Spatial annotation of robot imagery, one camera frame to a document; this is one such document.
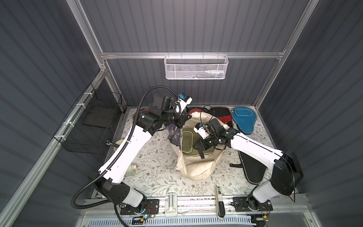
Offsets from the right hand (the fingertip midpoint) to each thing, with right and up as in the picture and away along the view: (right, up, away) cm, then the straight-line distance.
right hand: (198, 144), depth 82 cm
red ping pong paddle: (-1, +22, +32) cm, 39 cm away
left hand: (-4, +15, -16) cm, 23 cm away
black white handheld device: (+10, -29, -12) cm, 33 cm away
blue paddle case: (+39, +16, +29) cm, 51 cm away
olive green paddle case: (-5, +3, +9) cm, 11 cm away
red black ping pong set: (+24, +19, +31) cm, 43 cm away
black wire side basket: (-59, +9, -9) cm, 61 cm away
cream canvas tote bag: (-1, -11, -9) cm, 14 cm away
